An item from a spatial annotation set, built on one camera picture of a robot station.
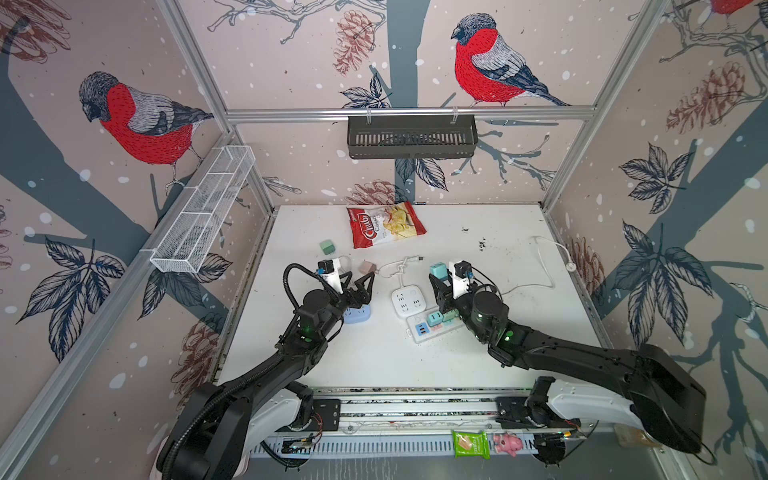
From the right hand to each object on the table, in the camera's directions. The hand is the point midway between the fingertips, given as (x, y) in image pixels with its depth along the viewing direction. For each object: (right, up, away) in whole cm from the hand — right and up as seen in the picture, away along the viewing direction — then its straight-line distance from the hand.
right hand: (434, 277), depth 78 cm
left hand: (-19, 0, +2) cm, 19 cm away
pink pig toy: (+16, -37, -9) cm, 41 cm away
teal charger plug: (+1, -13, +6) cm, 14 cm away
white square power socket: (-6, -10, +15) cm, 19 cm away
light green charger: (-35, +6, +29) cm, 46 cm away
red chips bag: (-18, +15, +32) cm, 40 cm away
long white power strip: (-3, -17, +8) cm, 19 cm away
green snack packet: (+7, -38, -9) cm, 39 cm away
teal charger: (+1, +2, -3) cm, 4 cm away
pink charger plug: (-20, 0, +23) cm, 31 cm away
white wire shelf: (-63, +18, +2) cm, 65 cm away
